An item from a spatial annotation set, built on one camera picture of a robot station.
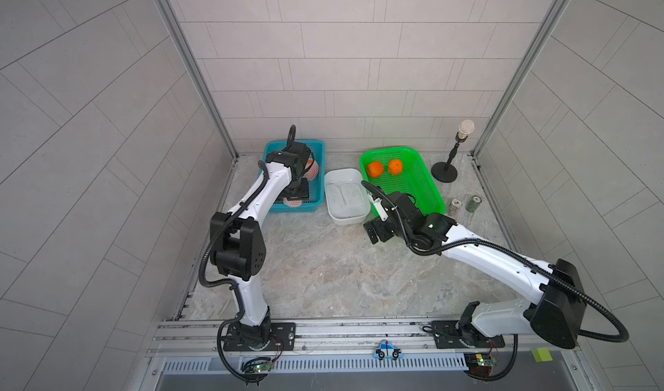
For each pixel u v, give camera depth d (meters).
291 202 0.81
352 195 0.97
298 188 0.74
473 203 0.94
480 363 0.68
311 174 1.02
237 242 0.48
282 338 0.71
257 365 0.64
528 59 0.85
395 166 1.05
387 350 0.68
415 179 1.05
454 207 0.93
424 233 0.54
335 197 1.01
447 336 0.71
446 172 1.09
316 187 0.98
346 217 0.94
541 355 0.66
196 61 0.87
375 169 1.05
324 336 0.72
